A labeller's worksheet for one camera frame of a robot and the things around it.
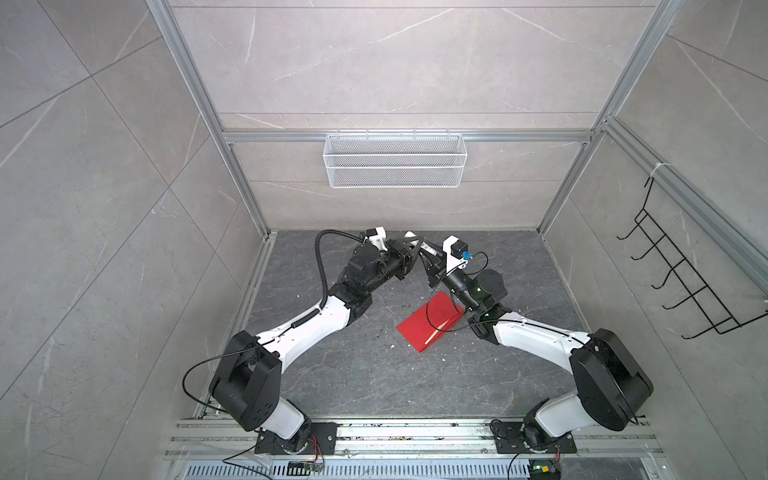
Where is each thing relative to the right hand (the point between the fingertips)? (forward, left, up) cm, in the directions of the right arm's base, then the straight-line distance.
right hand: (422, 243), depth 74 cm
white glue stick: (+3, +3, +1) cm, 4 cm away
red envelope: (-7, -3, -31) cm, 32 cm away
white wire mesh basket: (+40, +6, -2) cm, 40 cm away
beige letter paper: (-9, -6, -31) cm, 33 cm away
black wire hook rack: (-24, -57, +2) cm, 62 cm away
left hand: (0, -1, +4) cm, 4 cm away
